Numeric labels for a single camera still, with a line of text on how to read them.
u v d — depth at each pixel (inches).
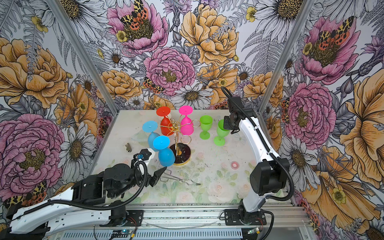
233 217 29.2
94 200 17.4
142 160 20.1
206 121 38.5
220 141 38.1
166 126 29.3
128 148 38.9
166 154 28.6
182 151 38.1
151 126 29.1
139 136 42.0
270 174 17.4
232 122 27.7
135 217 29.2
